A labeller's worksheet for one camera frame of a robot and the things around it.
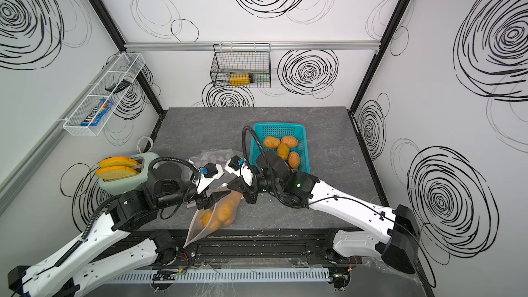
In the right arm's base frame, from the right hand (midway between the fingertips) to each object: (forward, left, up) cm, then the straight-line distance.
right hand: (230, 184), depth 65 cm
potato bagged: (-6, +10, -16) cm, 20 cm away
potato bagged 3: (+31, -12, -20) cm, 39 cm away
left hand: (0, +2, +1) cm, 2 cm away
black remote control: (+36, +47, +11) cm, 60 cm away
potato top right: (+33, -22, -21) cm, 45 cm away
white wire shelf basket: (+51, +54, +10) cm, 75 cm away
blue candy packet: (+21, +46, +11) cm, 52 cm away
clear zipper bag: (-7, +5, -11) cm, 14 cm away
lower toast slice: (+5, +43, -4) cm, 44 cm away
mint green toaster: (+2, +41, -8) cm, 42 cm away
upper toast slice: (+10, +45, -4) cm, 46 cm away
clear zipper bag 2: (+25, +13, -24) cm, 37 cm away
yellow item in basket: (+44, +2, +8) cm, 45 cm away
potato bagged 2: (-5, +3, -12) cm, 13 cm away
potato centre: (+29, -18, -24) cm, 42 cm away
